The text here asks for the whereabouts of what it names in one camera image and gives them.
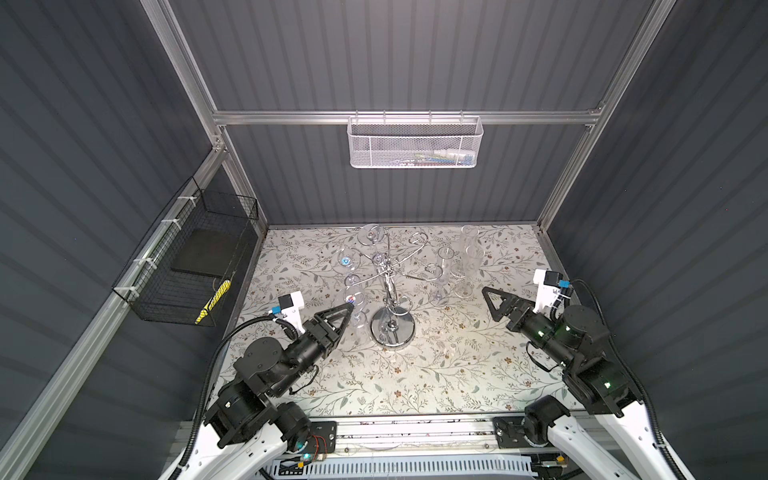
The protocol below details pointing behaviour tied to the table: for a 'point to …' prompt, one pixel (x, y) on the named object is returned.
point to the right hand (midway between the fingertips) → (496, 296)
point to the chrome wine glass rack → (394, 325)
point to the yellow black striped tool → (213, 301)
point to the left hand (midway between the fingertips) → (355, 310)
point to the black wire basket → (157, 293)
